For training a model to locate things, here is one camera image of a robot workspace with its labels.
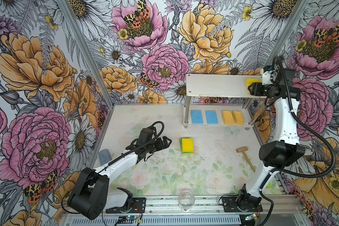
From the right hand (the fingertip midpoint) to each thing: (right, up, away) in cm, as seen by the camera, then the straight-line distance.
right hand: (253, 90), depth 80 cm
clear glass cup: (-38, -60, -3) cm, 71 cm away
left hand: (-50, -33, +6) cm, 60 cm away
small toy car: (+2, -48, -10) cm, 49 cm away
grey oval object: (-88, -40, +9) cm, 97 cm away
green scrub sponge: (-38, -38, +11) cm, 55 cm away
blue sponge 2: (-17, -15, +25) cm, 34 cm away
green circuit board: (-6, -65, -8) cm, 66 cm away
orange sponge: (-6, -15, +22) cm, 27 cm away
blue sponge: (-28, -15, +24) cm, 39 cm away
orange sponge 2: (+2, -15, +23) cm, 27 cm away
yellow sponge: (-35, -33, +13) cm, 50 cm away
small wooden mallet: (+1, -36, +14) cm, 39 cm away
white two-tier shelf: (-4, 0, +47) cm, 47 cm away
